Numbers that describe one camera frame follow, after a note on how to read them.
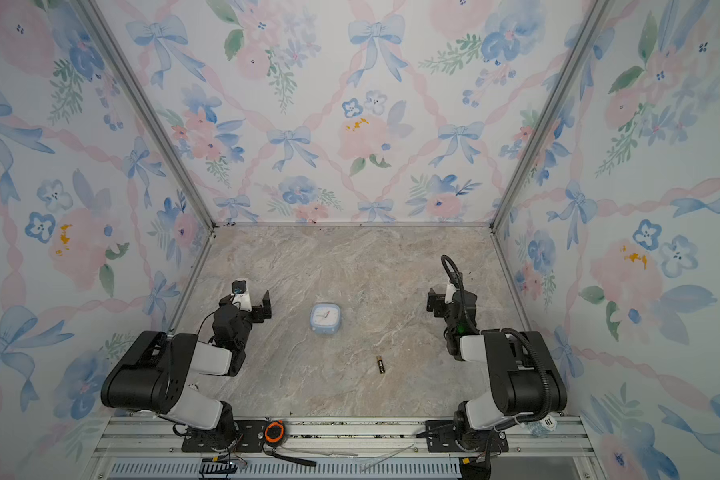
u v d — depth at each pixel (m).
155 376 0.46
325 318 0.92
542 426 0.71
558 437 0.76
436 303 0.84
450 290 0.82
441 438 0.73
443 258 0.74
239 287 0.78
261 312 0.83
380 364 0.85
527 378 0.45
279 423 0.74
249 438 0.73
